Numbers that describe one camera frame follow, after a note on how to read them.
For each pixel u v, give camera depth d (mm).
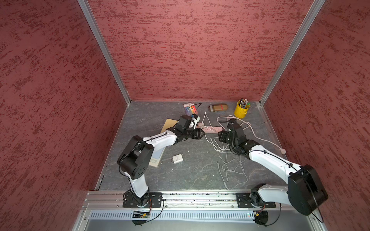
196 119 828
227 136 756
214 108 1136
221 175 815
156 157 867
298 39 831
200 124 972
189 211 712
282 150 957
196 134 792
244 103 977
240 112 1055
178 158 873
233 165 866
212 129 988
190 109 1136
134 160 473
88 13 727
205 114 1136
